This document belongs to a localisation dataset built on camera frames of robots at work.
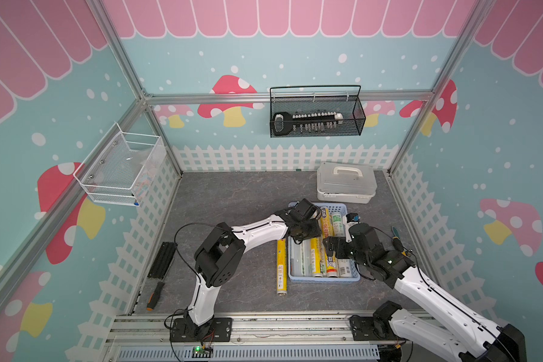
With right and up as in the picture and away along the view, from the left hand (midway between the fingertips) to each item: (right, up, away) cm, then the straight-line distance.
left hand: (318, 235), depth 89 cm
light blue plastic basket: (-4, -8, -5) cm, 10 cm away
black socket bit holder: (-3, +45, 0) cm, 45 cm away
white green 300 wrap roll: (-6, -8, -2) cm, 10 cm away
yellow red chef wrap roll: (-15, -11, -4) cm, 19 cm away
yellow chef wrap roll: (-2, -7, -6) cm, 9 cm away
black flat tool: (-61, -11, -2) cm, 62 cm away
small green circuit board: (-41, -35, -16) cm, 56 cm away
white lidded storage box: (+15, +22, +14) cm, 30 cm away
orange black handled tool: (-60, -20, -9) cm, 64 cm away
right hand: (+4, 0, -9) cm, 10 cm away
